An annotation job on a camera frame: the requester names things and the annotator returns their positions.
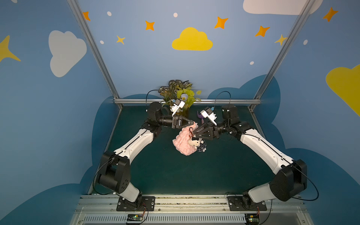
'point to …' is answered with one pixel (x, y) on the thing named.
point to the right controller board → (252, 219)
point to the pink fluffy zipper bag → (181, 140)
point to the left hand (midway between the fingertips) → (193, 122)
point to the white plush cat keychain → (198, 144)
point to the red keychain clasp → (191, 130)
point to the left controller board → (135, 217)
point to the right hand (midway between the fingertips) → (197, 134)
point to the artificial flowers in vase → (180, 90)
